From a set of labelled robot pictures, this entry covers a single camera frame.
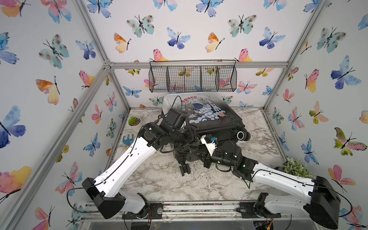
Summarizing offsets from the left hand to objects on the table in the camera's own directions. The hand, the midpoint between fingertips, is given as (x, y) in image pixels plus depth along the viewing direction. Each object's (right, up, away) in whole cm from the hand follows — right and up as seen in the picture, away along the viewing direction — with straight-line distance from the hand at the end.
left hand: (200, 142), depth 65 cm
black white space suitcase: (+5, +13, +14) cm, 20 cm away
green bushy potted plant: (+47, -13, +6) cm, 50 cm away
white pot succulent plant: (-43, +9, +35) cm, 56 cm away
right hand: (-3, -5, +4) cm, 7 cm away
